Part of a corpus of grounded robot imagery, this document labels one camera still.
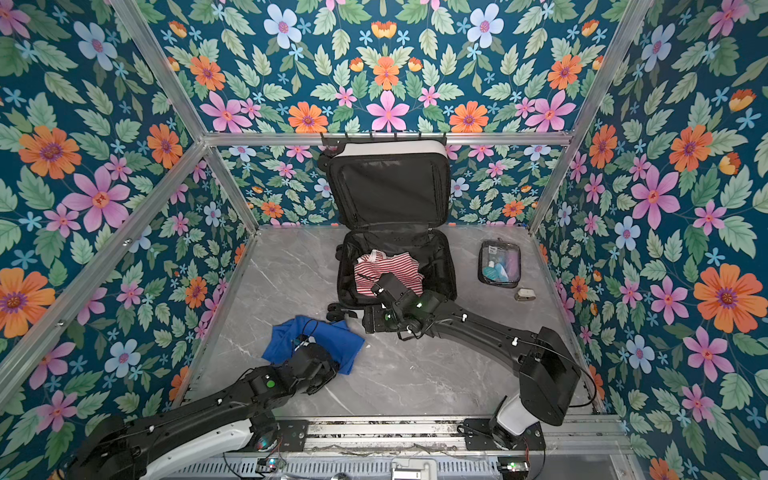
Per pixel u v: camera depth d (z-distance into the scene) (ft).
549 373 1.38
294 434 2.41
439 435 2.46
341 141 2.98
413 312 1.87
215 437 1.85
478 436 2.34
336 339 2.89
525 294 3.18
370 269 3.24
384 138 3.06
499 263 3.53
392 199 3.14
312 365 2.07
